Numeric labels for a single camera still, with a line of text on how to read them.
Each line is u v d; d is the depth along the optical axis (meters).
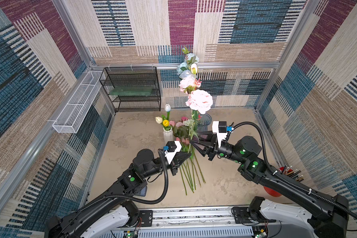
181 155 0.59
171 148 0.51
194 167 0.89
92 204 0.44
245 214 0.73
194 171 0.89
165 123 0.73
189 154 0.61
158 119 0.76
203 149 0.54
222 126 0.48
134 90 0.95
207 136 0.58
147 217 0.74
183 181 0.85
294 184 0.44
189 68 0.79
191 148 0.57
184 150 0.62
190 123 0.50
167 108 0.81
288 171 0.75
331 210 0.40
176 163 0.56
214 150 0.51
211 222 0.73
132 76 1.01
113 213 0.59
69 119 0.91
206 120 0.89
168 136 0.89
